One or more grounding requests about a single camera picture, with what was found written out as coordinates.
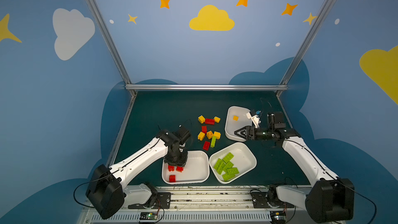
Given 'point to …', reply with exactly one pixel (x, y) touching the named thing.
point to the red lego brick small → (171, 168)
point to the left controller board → (148, 215)
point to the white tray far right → (231, 125)
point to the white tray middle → (243, 159)
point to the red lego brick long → (180, 169)
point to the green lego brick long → (217, 164)
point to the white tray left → (197, 169)
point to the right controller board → (278, 216)
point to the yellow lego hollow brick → (209, 135)
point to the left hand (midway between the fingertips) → (182, 163)
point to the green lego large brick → (228, 157)
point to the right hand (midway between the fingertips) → (240, 132)
